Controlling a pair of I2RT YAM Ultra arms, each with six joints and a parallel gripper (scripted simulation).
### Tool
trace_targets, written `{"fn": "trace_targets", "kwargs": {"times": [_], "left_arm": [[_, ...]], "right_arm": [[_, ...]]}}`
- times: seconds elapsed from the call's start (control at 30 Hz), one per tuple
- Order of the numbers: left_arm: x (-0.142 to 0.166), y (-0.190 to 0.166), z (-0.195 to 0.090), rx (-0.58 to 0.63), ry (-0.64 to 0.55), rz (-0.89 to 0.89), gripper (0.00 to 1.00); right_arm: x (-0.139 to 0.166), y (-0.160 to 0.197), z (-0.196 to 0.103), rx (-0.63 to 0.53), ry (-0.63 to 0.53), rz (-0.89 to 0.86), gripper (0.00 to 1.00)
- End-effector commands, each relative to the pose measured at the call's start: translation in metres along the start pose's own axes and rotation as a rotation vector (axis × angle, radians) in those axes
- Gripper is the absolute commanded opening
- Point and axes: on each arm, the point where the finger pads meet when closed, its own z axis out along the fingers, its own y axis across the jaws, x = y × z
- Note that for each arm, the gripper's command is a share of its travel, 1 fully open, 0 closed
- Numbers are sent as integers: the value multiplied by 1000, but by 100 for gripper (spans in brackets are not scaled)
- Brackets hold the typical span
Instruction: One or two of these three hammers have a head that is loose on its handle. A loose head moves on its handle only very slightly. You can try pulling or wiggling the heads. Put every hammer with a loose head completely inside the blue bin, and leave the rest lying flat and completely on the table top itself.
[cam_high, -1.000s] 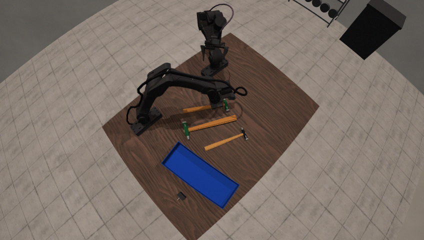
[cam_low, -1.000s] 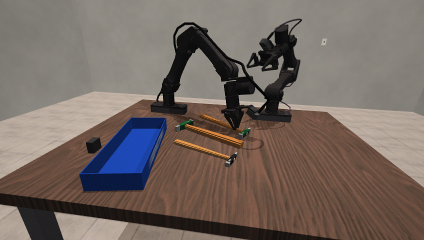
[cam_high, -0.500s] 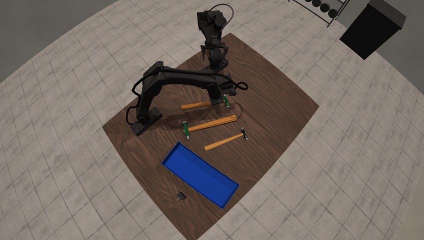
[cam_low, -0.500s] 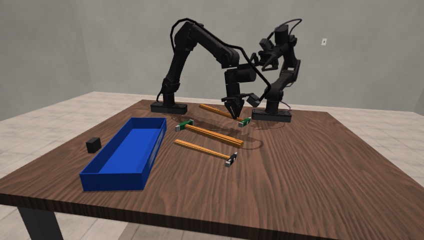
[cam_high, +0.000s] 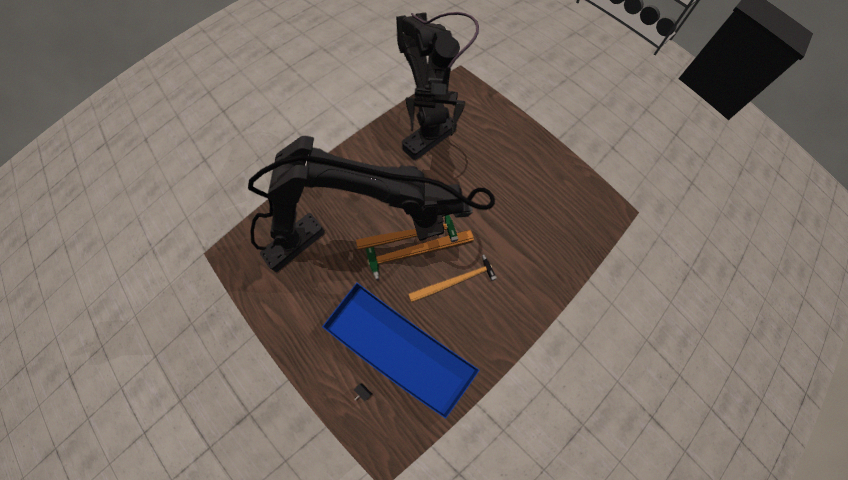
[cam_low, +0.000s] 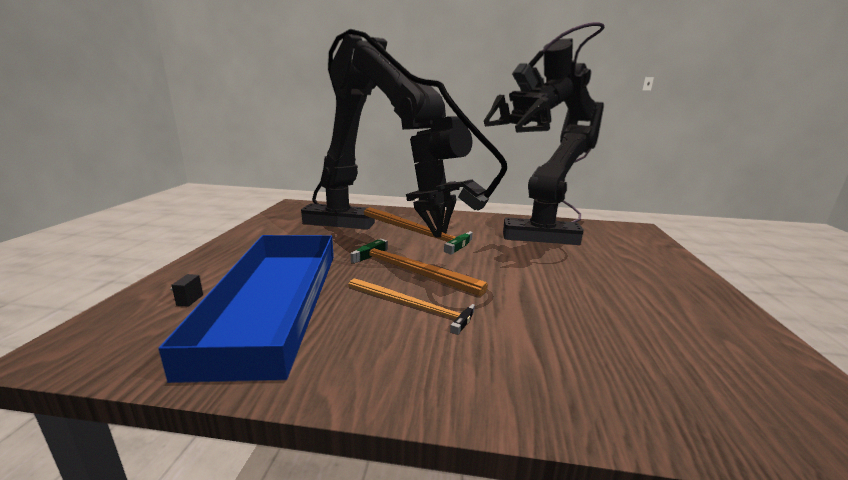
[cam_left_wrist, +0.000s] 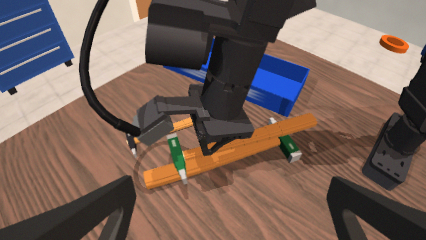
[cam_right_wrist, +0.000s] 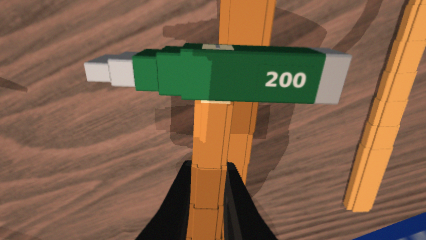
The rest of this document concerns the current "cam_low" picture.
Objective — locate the blue bin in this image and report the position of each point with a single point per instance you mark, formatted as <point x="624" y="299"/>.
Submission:
<point x="264" y="303"/>

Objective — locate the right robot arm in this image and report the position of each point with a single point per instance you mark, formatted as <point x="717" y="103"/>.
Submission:
<point x="417" y="105"/>

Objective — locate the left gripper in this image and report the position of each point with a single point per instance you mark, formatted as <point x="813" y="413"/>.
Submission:
<point x="536" y="101"/>

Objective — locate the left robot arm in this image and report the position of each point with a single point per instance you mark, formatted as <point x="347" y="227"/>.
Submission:
<point x="548" y="180"/>

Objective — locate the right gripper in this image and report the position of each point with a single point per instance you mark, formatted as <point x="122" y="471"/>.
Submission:
<point x="432" y="184"/>

